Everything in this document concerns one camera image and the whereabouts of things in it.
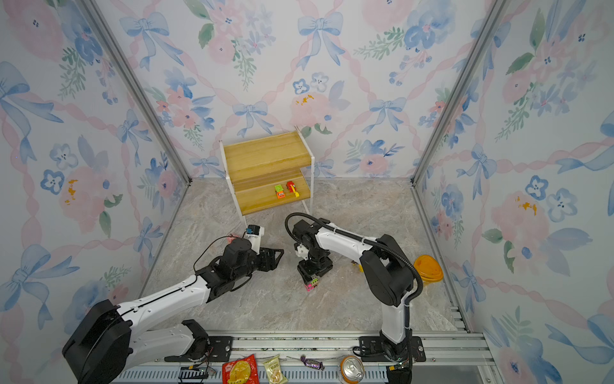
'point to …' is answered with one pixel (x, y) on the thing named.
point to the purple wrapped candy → (312, 364)
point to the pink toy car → (308, 286)
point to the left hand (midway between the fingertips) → (278, 249)
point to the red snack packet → (243, 370)
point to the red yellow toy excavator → (292, 188)
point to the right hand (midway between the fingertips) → (313, 276)
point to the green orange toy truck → (279, 191)
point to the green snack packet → (274, 372)
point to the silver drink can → (352, 370)
